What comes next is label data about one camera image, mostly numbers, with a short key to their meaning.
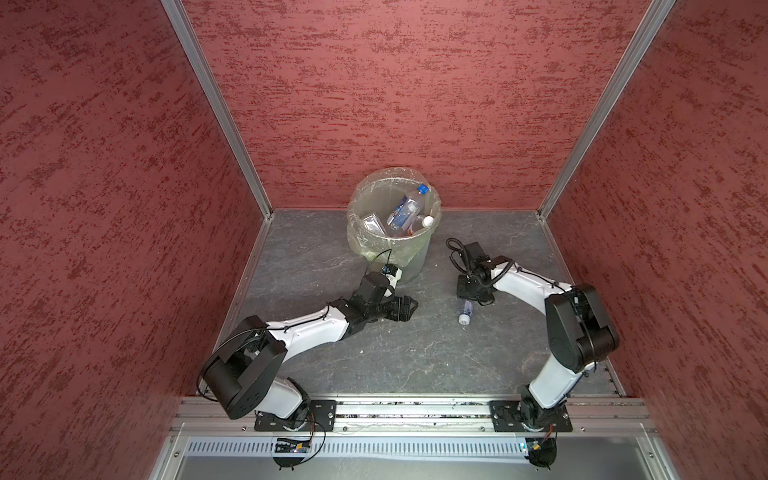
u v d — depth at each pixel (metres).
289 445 0.73
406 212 0.94
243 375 0.43
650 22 0.72
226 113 0.90
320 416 0.74
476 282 0.66
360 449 0.77
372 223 0.85
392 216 0.90
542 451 0.70
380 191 0.93
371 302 0.67
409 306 0.77
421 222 0.85
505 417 0.74
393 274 0.78
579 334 0.47
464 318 0.87
